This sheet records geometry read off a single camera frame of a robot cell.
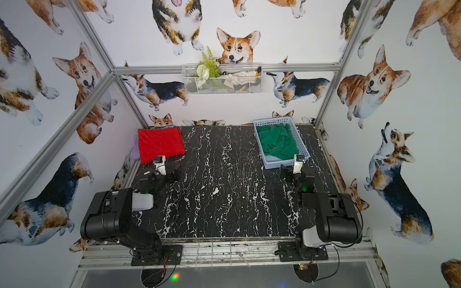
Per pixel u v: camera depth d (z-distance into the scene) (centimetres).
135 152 106
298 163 82
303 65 97
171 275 69
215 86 88
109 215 46
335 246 45
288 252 73
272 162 95
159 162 81
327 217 45
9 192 49
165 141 110
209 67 82
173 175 85
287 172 84
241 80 88
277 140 110
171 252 75
